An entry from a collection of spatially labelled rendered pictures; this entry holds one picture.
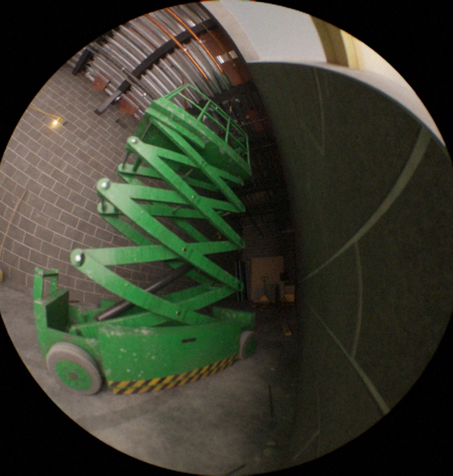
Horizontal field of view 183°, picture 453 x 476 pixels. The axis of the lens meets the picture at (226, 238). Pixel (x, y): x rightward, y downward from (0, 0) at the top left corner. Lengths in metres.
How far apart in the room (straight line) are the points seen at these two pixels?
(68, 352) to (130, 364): 0.33
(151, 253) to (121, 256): 0.21
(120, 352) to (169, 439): 0.48
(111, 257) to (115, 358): 0.55
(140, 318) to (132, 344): 0.25
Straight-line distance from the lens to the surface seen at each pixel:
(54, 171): 3.33
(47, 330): 0.97
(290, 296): 5.80
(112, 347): 0.79
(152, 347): 0.83
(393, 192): 0.17
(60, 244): 2.97
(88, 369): 0.89
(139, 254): 0.94
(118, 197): 0.96
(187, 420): 0.91
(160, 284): 1.14
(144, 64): 4.02
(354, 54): 0.35
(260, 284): 8.05
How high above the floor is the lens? 0.75
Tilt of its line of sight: 19 degrees up
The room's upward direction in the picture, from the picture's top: 4 degrees clockwise
